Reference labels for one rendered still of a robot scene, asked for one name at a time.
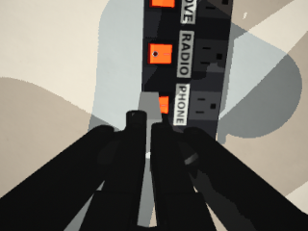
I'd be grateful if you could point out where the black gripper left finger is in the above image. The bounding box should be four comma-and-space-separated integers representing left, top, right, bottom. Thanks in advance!
0, 91, 149, 231

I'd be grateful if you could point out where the black power strip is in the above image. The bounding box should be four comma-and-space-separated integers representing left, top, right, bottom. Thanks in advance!
141, 0, 233, 139

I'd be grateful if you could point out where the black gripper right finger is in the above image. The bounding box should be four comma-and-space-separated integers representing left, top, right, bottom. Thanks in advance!
148, 92, 308, 231

